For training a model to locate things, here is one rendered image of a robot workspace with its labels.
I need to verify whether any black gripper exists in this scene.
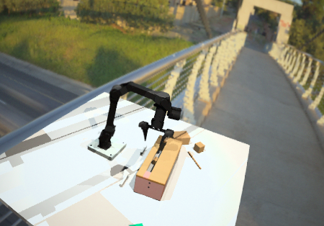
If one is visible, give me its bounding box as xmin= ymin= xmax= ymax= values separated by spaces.
xmin=138 ymin=115 xmax=174 ymax=146

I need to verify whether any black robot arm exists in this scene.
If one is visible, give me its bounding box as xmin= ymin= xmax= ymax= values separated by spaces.
xmin=97 ymin=81 xmax=181 ymax=150

